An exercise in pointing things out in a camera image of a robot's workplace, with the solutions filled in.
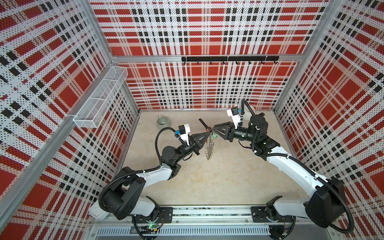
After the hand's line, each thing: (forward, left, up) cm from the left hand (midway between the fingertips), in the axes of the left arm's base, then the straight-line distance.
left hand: (211, 133), depth 68 cm
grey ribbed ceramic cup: (+31, +34, -29) cm, 55 cm away
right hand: (+2, -2, +1) cm, 3 cm away
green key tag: (-1, -1, -1) cm, 2 cm away
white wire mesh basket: (+23, +73, -10) cm, 77 cm away
